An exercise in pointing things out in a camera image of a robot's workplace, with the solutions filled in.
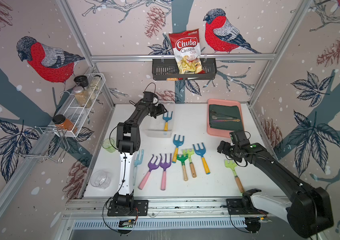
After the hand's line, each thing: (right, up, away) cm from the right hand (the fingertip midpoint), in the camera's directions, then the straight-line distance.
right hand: (222, 149), depth 85 cm
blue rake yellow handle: (-34, +18, +26) cm, 46 cm away
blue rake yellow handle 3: (-11, -3, +7) cm, 14 cm away
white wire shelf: (-78, +20, -11) cm, 82 cm away
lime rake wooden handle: (-18, -4, +7) cm, 20 cm away
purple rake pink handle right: (-34, -10, +3) cm, 36 cm away
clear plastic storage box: (-41, +11, +19) cm, 47 cm away
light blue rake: (-52, -9, +5) cm, 53 cm away
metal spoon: (+3, +22, +29) cm, 37 cm away
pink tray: (+4, +8, +18) cm, 20 cm away
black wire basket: (-33, +50, +10) cm, 61 cm away
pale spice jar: (-75, +40, 0) cm, 85 cm away
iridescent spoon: (+19, +16, +25) cm, 35 cm away
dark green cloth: (+12, +18, +28) cm, 36 cm away
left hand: (-33, +25, +19) cm, 46 cm away
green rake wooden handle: (-23, -7, +5) cm, 25 cm away
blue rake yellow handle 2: (-27, +2, +13) cm, 30 cm away
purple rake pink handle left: (-43, -11, +4) cm, 44 cm away
